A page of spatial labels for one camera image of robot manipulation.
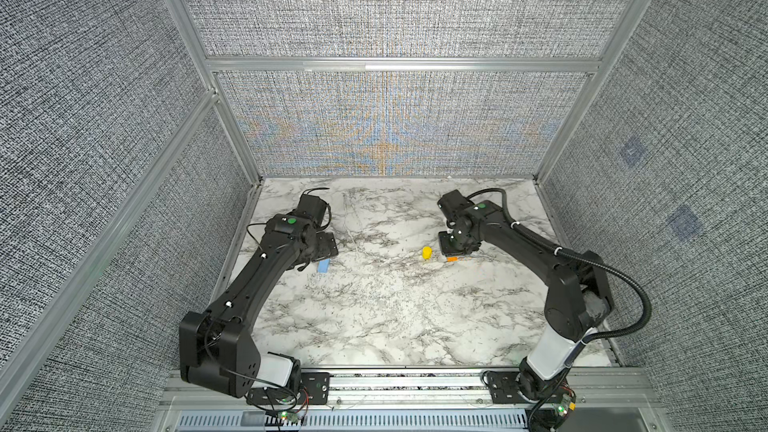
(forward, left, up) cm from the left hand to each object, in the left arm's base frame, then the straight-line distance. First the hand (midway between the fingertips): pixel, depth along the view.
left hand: (317, 253), depth 82 cm
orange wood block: (+4, -41, -13) cm, 43 cm away
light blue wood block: (+3, 0, -13) cm, 13 cm away
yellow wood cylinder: (+6, -33, -11) cm, 35 cm away
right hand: (+2, -38, -4) cm, 38 cm away
